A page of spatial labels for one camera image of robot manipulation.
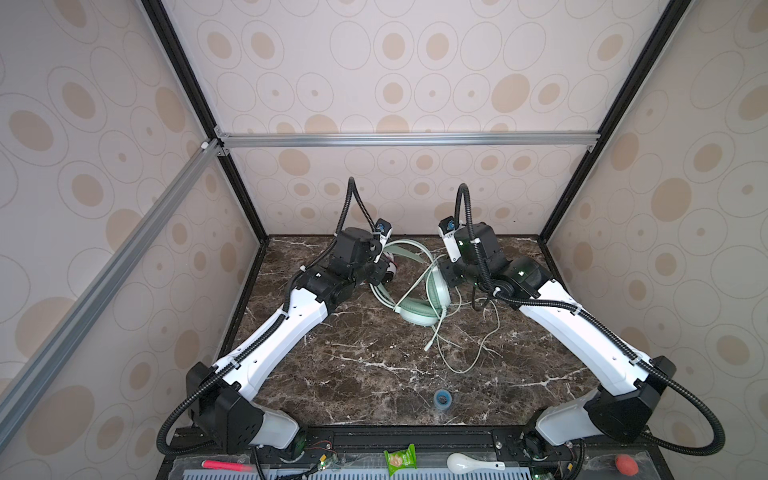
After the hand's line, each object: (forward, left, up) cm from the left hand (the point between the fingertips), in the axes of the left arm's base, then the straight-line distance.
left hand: (388, 249), depth 74 cm
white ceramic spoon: (-42, -18, -29) cm, 54 cm away
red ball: (-42, -55, -27) cm, 74 cm away
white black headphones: (+13, -1, -24) cm, 27 cm away
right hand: (-1, -15, -1) cm, 15 cm away
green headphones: (-14, -8, -5) cm, 17 cm away
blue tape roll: (-27, -15, -30) cm, 44 cm away
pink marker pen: (-43, +40, -29) cm, 65 cm away
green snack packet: (-41, -3, -27) cm, 50 cm away
